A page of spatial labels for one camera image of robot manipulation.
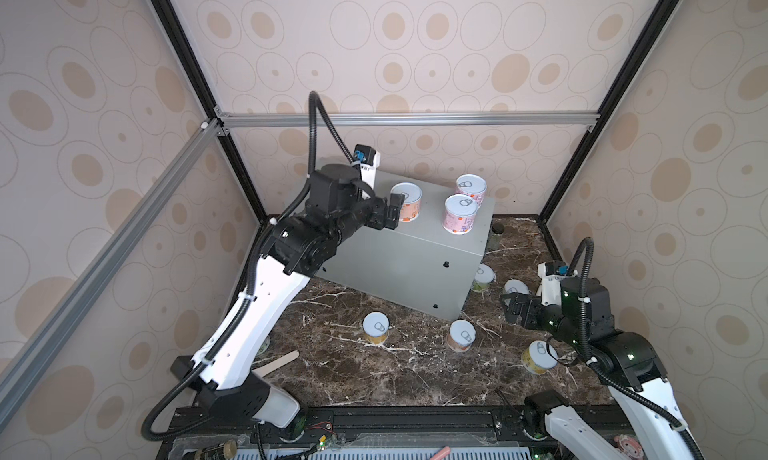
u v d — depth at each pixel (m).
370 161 0.49
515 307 0.60
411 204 0.68
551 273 0.58
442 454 0.69
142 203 0.65
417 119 0.89
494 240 1.06
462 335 0.83
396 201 0.54
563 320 0.53
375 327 0.85
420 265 0.72
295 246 0.40
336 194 0.42
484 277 0.96
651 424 0.40
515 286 0.94
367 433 0.73
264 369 0.83
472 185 0.72
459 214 0.67
